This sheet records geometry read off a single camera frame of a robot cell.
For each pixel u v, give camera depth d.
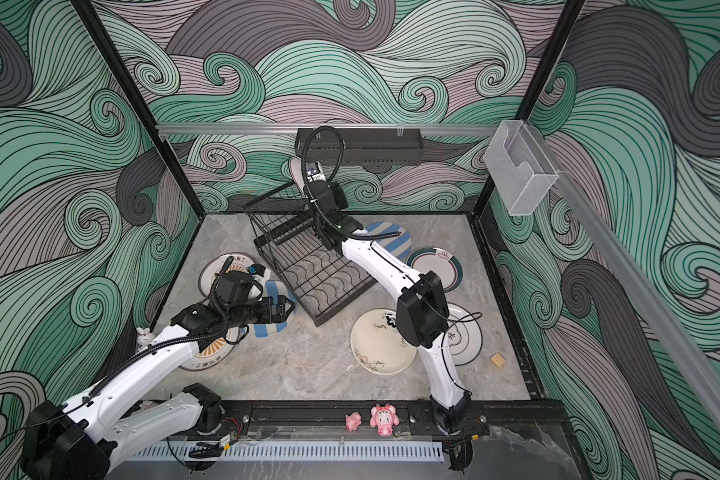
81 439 0.37
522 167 0.80
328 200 0.62
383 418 0.71
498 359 0.81
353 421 0.71
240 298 0.62
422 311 0.51
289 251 1.06
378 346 0.86
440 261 1.05
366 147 0.95
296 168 0.90
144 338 0.80
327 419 0.75
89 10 0.71
